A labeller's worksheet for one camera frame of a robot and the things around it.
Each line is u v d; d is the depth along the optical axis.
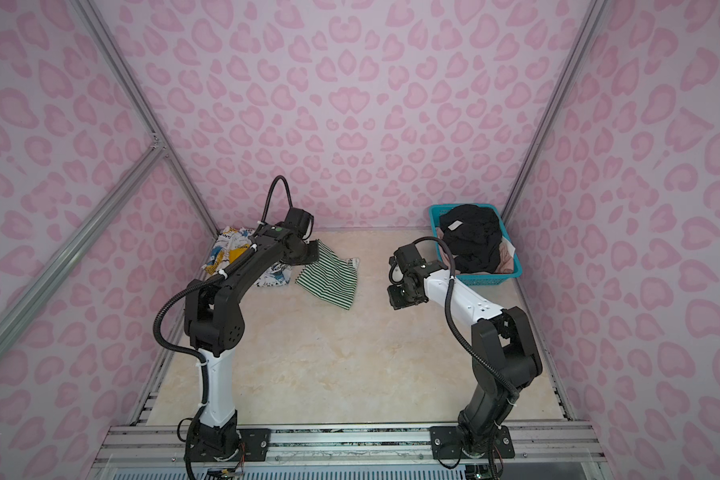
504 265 0.97
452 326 0.47
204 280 1.09
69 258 0.64
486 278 0.98
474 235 0.99
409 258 0.72
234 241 1.11
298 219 0.78
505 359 0.46
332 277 0.99
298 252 0.82
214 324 0.55
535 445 0.74
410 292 0.76
